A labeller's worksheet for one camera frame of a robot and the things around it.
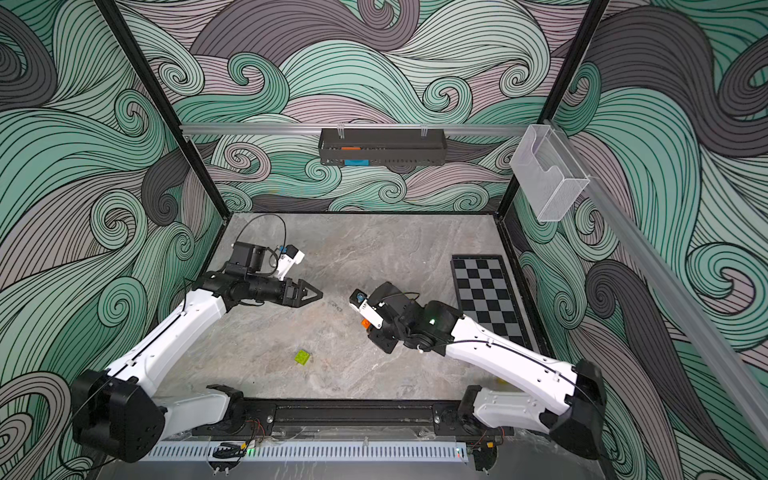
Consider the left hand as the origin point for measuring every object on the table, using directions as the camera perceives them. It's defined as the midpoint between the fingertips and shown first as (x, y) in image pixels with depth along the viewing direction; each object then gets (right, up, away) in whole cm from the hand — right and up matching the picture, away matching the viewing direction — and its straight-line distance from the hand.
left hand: (312, 292), depth 76 cm
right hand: (+17, -7, -3) cm, 19 cm away
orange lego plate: (+14, -4, -13) cm, 20 cm away
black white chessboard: (+51, -4, +17) cm, 54 cm away
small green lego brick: (-4, -19, +6) cm, 21 cm away
